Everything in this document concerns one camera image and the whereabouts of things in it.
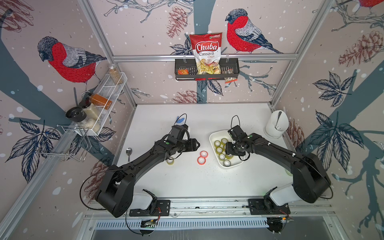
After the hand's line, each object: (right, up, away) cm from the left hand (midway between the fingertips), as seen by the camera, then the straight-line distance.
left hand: (198, 142), depth 83 cm
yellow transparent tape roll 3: (+14, -7, +12) cm, 19 cm away
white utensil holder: (+53, +10, +14) cm, 55 cm away
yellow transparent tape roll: (+17, 0, +14) cm, 22 cm away
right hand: (+18, -5, +5) cm, 19 cm away
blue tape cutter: (-14, +12, +27) cm, 33 cm away
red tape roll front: (+2, -12, +7) cm, 14 cm away
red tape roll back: (+4, -9, +10) cm, 14 cm away
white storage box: (+20, -12, +5) cm, 24 cm away
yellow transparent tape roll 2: (+13, -3, +14) cm, 19 cm away
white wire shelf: (-58, +32, +12) cm, 67 cm away
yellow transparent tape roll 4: (+14, -12, +7) cm, 20 cm away
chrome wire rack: (-53, +5, -25) cm, 58 cm away
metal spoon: (-44, -8, +9) cm, 46 cm away
